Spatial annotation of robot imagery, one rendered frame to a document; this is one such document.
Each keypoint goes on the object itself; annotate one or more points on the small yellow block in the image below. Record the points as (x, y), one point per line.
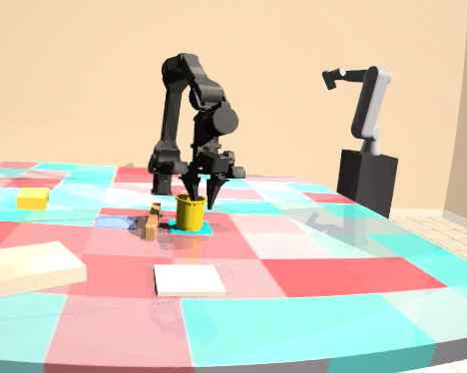
(32, 198)

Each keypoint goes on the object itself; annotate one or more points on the yellow cup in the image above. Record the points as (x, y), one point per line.
(190, 214)

